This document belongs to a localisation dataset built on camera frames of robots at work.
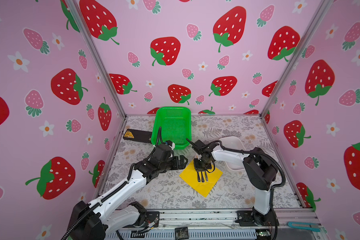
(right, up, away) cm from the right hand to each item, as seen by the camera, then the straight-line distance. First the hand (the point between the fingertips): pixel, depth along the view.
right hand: (194, 170), depth 90 cm
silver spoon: (+5, -4, -2) cm, 6 cm away
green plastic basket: (-14, +29, +27) cm, 42 cm away
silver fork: (+7, -4, -2) cm, 8 cm away
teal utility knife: (+55, -22, -19) cm, 62 cm away
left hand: (-7, +9, -12) cm, 17 cm away
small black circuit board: (-7, -23, -22) cm, 33 cm away
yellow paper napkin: (-3, -3, -1) cm, 4 cm away
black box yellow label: (-40, +21, +16) cm, 48 cm away
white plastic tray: (+28, +16, +11) cm, 34 cm away
